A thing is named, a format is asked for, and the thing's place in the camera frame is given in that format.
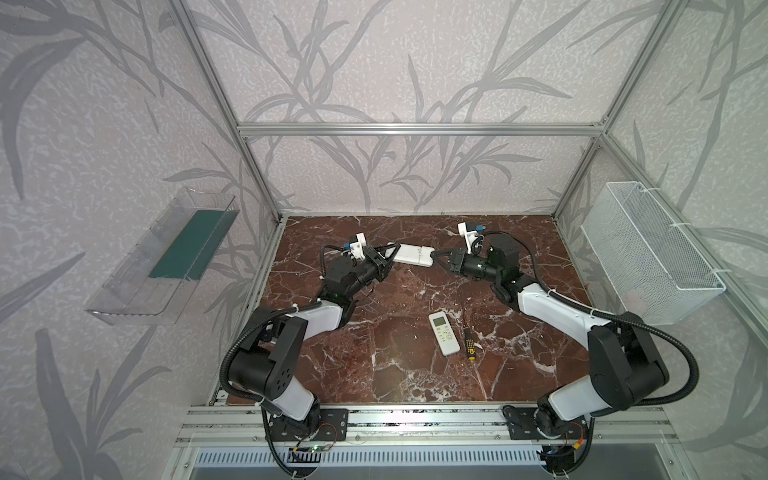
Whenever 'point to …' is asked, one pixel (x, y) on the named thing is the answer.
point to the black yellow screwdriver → (470, 345)
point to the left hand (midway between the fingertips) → (406, 241)
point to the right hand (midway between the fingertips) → (432, 249)
